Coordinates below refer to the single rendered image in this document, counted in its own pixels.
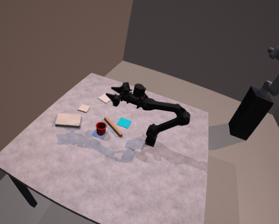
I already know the translucent red cup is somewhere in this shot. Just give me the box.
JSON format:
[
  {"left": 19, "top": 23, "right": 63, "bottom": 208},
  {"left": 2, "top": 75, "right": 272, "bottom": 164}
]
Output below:
[{"left": 96, "top": 122, "right": 107, "bottom": 135}]

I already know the orange flat bar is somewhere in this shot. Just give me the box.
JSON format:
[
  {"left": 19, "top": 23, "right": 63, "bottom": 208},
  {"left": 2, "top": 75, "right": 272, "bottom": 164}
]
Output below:
[{"left": 104, "top": 117, "right": 122, "bottom": 137}]

